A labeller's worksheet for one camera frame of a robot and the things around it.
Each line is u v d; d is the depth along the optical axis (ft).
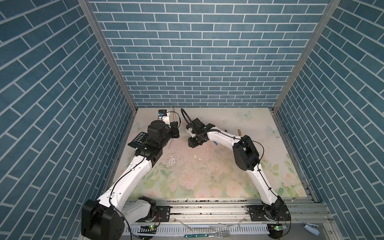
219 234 2.23
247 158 1.97
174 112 2.09
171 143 2.23
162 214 2.42
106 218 1.22
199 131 2.60
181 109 2.79
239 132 3.51
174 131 2.23
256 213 2.42
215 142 2.37
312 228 2.27
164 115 2.11
